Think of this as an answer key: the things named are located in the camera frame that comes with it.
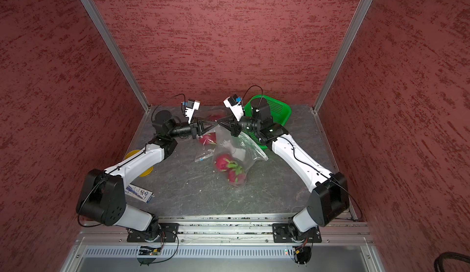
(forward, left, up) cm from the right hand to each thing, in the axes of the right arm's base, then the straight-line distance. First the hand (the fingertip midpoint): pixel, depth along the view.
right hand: (219, 124), depth 72 cm
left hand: (-1, +1, 0) cm, 1 cm away
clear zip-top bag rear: (+25, +12, -23) cm, 36 cm away
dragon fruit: (-7, 0, -20) cm, 21 cm away
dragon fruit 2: (-14, -6, -19) cm, 24 cm away
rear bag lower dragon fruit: (+11, +9, -24) cm, 28 cm away
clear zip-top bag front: (-4, -5, -18) cm, 19 cm away
